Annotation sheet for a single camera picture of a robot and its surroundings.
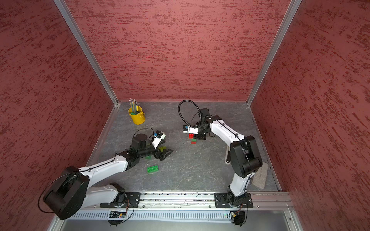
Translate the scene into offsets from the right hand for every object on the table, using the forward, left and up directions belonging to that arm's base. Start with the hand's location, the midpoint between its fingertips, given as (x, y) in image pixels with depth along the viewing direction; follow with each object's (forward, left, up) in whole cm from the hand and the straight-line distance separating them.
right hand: (196, 135), depth 92 cm
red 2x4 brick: (-6, +3, +10) cm, 12 cm away
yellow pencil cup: (+15, +41, +1) cm, 44 cm away
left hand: (-10, +17, +2) cm, 20 cm away
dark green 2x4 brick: (-20, +27, -5) cm, 33 cm away
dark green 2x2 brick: (-12, +30, -5) cm, 33 cm away
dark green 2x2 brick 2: (-2, +1, -2) cm, 4 cm away
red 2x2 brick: (-1, +1, -8) cm, 8 cm away
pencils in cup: (+21, +43, +9) cm, 49 cm away
